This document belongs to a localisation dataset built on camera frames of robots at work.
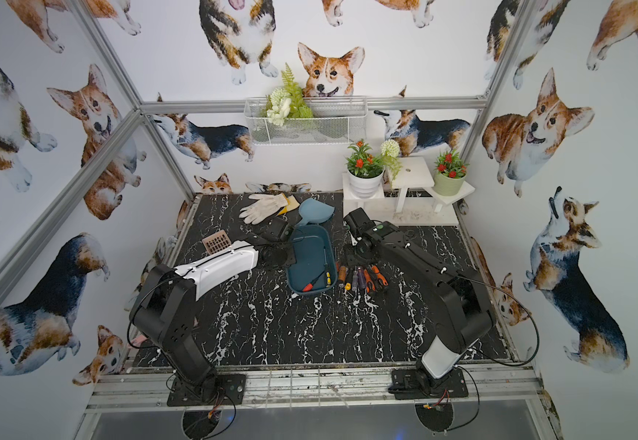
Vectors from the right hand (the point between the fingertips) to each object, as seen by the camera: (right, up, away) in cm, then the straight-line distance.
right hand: (351, 256), depth 87 cm
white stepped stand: (+23, +19, +21) cm, 37 cm away
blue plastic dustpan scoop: (-14, +15, +28) cm, 35 cm away
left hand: (-19, 0, +6) cm, 20 cm away
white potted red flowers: (+5, +28, +1) cm, 29 cm away
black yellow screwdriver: (-7, -9, +6) cm, 13 cm away
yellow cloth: (-24, +18, +31) cm, 43 cm away
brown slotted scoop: (-51, +3, +20) cm, 55 cm away
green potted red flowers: (+34, +27, +6) cm, 44 cm away
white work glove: (-36, +15, +27) cm, 47 cm away
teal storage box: (-12, -6, +9) cm, 16 cm away
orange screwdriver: (+10, -8, +7) cm, 15 cm away
